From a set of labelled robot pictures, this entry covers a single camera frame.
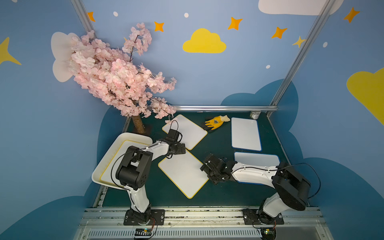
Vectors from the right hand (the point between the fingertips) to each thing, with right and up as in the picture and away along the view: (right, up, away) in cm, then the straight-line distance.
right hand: (204, 170), depth 88 cm
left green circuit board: (-32, -27, -15) cm, 44 cm away
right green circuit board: (+31, -27, -14) cm, 44 cm away
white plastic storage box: (-52, +20, +11) cm, 57 cm away
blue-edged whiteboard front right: (+36, +4, +10) cm, 37 cm away
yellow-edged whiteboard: (-12, 0, +4) cm, 13 cm away
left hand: (-16, +11, +11) cm, 23 cm away
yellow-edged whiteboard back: (-9, +21, +26) cm, 35 cm away
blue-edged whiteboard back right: (+32, +20, +23) cm, 45 cm away
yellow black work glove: (+12, +30, +27) cm, 42 cm away
